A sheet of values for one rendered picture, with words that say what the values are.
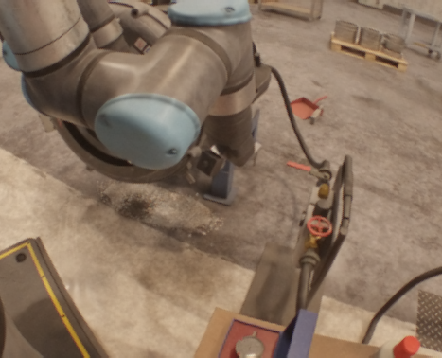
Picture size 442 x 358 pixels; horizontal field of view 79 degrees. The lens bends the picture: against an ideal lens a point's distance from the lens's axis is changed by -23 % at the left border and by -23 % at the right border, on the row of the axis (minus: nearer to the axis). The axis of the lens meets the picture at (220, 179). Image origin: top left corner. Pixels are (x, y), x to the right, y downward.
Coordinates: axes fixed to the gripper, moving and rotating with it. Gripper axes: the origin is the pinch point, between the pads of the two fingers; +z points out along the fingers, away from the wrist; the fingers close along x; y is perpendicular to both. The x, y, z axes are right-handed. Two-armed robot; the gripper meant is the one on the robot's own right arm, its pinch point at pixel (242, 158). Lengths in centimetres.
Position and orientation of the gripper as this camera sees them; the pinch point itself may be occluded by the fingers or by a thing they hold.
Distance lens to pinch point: 64.9
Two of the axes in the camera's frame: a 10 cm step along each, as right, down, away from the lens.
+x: 7.6, 5.2, -3.8
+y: -6.4, 7.1, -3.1
